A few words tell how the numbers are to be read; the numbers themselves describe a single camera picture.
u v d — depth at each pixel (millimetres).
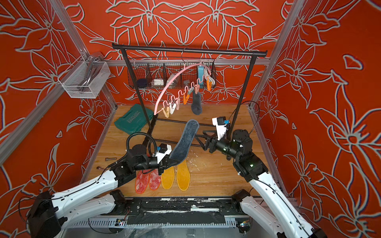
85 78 828
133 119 1042
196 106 881
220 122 559
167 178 814
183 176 834
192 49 556
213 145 552
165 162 620
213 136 560
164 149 582
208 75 901
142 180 812
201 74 857
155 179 816
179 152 643
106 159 896
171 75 948
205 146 567
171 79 921
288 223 385
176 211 727
